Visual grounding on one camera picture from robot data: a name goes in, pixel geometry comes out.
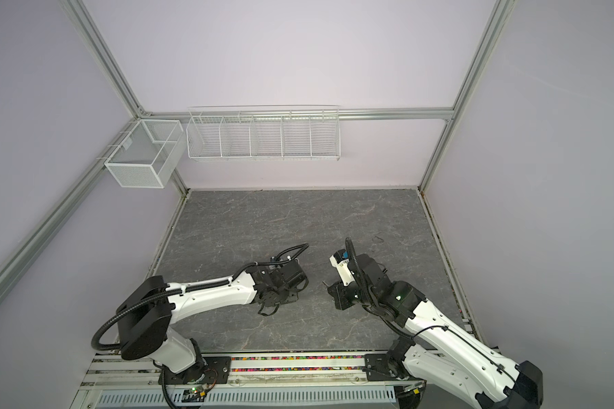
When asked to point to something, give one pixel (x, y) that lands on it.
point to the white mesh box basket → (149, 155)
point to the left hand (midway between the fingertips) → (291, 297)
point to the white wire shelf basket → (308, 132)
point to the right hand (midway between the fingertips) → (330, 291)
